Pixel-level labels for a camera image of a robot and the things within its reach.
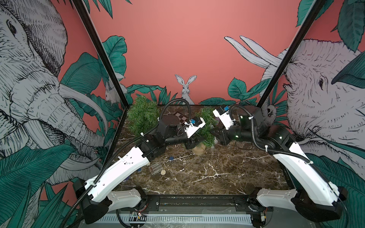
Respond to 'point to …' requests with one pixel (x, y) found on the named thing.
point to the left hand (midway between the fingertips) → (203, 131)
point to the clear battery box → (155, 168)
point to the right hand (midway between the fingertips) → (209, 129)
